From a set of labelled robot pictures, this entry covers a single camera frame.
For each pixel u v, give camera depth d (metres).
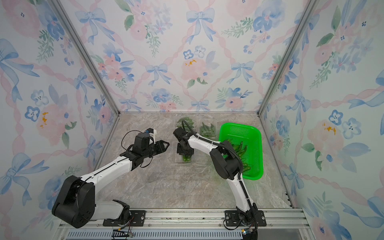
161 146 0.76
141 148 0.66
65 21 0.73
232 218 0.74
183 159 0.93
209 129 1.05
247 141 1.03
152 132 0.80
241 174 0.55
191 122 1.12
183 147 0.83
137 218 0.75
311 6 0.68
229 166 0.56
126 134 1.07
